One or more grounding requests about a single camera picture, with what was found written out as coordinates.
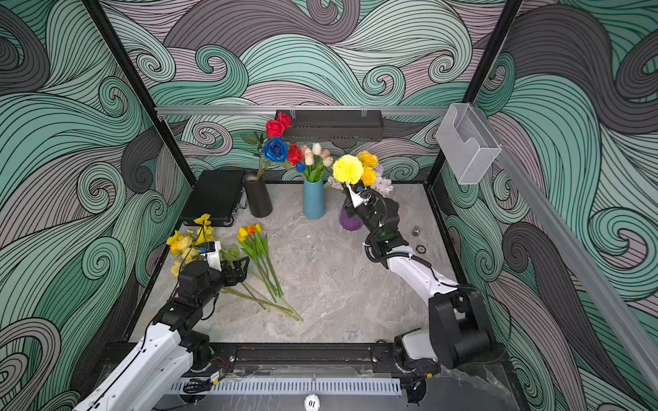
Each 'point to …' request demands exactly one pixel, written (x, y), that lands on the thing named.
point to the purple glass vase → (352, 223)
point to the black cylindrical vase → (259, 199)
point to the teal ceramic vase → (314, 199)
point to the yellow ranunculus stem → (206, 220)
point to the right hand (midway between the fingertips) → (342, 182)
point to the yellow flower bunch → (267, 276)
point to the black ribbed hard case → (216, 193)
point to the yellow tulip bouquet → (313, 162)
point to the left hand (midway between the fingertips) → (237, 257)
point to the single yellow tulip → (259, 231)
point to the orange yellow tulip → (252, 230)
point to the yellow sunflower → (252, 295)
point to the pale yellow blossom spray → (185, 247)
